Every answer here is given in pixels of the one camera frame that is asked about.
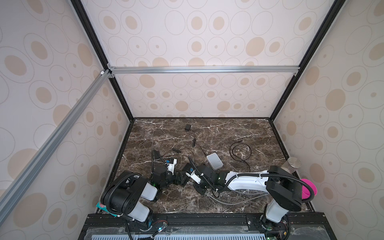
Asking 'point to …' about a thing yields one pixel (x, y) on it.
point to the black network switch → (182, 178)
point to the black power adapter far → (188, 127)
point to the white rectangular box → (215, 161)
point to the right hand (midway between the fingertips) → (194, 184)
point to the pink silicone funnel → (305, 192)
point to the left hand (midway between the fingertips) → (188, 171)
